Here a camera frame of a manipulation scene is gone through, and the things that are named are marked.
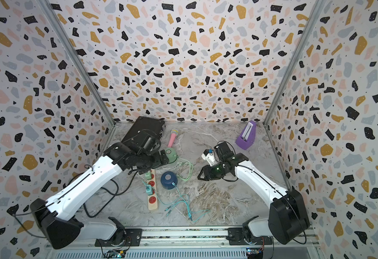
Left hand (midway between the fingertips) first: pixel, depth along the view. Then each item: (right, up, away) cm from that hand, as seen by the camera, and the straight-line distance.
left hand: (164, 162), depth 75 cm
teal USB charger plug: (-9, -15, +7) cm, 19 cm away
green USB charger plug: (-12, -9, +12) cm, 19 cm away
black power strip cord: (-53, -17, -14) cm, 58 cm away
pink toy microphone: (-2, +15, +38) cm, 41 cm away
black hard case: (-22, +20, +40) cm, 50 cm away
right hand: (+18, -8, +5) cm, 20 cm away
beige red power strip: (-8, -20, +9) cm, 23 cm away
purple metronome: (+47, +12, +28) cm, 56 cm away
